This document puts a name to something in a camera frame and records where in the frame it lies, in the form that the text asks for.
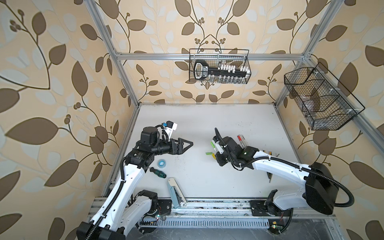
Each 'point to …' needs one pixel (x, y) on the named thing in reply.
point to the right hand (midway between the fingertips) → (216, 156)
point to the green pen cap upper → (208, 153)
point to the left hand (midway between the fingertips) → (188, 143)
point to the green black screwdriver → (158, 173)
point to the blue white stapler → (178, 198)
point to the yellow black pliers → (270, 153)
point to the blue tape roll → (161, 163)
